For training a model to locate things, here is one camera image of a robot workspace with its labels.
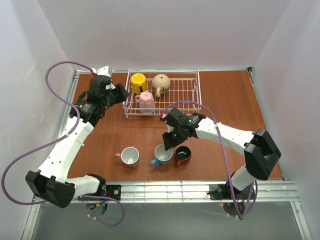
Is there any grey mug blue handle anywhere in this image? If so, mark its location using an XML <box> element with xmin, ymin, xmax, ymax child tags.
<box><xmin>150</xmin><ymin>144</ymin><xmax>174</xmax><ymax>167</ymax></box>

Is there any yellow cup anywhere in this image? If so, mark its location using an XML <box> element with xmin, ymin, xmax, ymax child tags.
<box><xmin>130</xmin><ymin>73</ymin><xmax>148</xmax><ymax>95</ymax></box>

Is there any pale pink tall mug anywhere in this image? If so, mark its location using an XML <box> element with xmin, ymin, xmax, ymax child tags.
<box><xmin>134</xmin><ymin>91</ymin><xmax>155</xmax><ymax>114</ymax></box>

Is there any beige round ceramic mug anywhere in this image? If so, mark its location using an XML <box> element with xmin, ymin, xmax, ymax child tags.
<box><xmin>152</xmin><ymin>74</ymin><xmax>171</xmax><ymax>98</ymax></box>

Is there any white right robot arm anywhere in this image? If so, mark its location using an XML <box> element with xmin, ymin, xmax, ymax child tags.
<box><xmin>160</xmin><ymin>108</ymin><xmax>282</xmax><ymax>196</ymax></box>

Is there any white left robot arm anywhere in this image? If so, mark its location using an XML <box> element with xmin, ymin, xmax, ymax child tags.
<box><xmin>25</xmin><ymin>80</ymin><xmax>129</xmax><ymax>208</ymax></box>

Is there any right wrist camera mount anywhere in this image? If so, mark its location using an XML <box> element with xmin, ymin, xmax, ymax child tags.
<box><xmin>159</xmin><ymin>107</ymin><xmax>189</xmax><ymax>133</ymax></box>

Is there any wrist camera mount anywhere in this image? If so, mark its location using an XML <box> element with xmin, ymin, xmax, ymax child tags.
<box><xmin>159</xmin><ymin>107</ymin><xmax>189</xmax><ymax>133</ymax></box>
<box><xmin>89</xmin><ymin>65</ymin><xmax>116</xmax><ymax>96</ymax></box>

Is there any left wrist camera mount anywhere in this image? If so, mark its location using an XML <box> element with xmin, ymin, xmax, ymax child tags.
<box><xmin>89</xmin><ymin>65</ymin><xmax>116</xmax><ymax>96</ymax></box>

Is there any black mug orange handle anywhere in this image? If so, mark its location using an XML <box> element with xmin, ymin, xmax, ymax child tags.
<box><xmin>174</xmin><ymin>146</ymin><xmax>192</xmax><ymax>168</ymax></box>

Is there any white wire dish rack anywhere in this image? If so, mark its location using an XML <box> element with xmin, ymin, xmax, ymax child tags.
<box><xmin>122</xmin><ymin>69</ymin><xmax>202</xmax><ymax>117</ymax></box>

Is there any white mug pink handle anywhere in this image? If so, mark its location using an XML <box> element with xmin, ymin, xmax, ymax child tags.
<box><xmin>115</xmin><ymin>146</ymin><xmax>140</xmax><ymax>168</ymax></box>

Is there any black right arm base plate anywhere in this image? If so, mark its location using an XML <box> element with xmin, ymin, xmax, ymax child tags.
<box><xmin>205</xmin><ymin>183</ymin><xmax>257</xmax><ymax>201</ymax></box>

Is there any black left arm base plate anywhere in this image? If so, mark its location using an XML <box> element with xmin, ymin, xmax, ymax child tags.
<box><xmin>86</xmin><ymin>184</ymin><xmax>122</xmax><ymax>201</ymax></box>

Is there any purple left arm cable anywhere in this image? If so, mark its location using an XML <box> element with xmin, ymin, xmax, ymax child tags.
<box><xmin>1</xmin><ymin>61</ymin><xmax>125</xmax><ymax>227</ymax></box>

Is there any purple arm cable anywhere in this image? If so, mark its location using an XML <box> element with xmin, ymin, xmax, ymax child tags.
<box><xmin>1</xmin><ymin>61</ymin><xmax>125</xmax><ymax>227</ymax></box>
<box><xmin>159</xmin><ymin>100</ymin><xmax>258</xmax><ymax>221</ymax></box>

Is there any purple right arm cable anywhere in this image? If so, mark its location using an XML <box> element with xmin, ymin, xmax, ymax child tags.
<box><xmin>159</xmin><ymin>100</ymin><xmax>258</xmax><ymax>221</ymax></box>

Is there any aluminium left frame rail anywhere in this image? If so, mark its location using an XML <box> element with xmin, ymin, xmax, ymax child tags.
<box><xmin>41</xmin><ymin>70</ymin><xmax>81</xmax><ymax>183</ymax></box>

